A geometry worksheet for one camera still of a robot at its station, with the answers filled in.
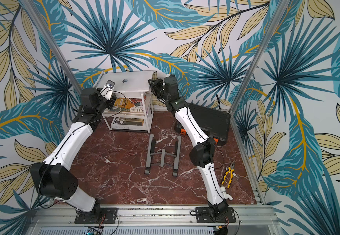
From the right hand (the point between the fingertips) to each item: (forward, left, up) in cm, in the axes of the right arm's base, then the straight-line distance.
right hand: (129, 86), depth 75 cm
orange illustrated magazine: (+8, +7, -20) cm, 23 cm away
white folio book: (+6, +10, -36) cm, 38 cm away
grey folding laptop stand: (-19, -8, -33) cm, 39 cm away
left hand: (+1, +12, -3) cm, 13 cm away
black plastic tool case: (+2, -53, -35) cm, 63 cm away
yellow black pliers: (-29, -56, -40) cm, 75 cm away
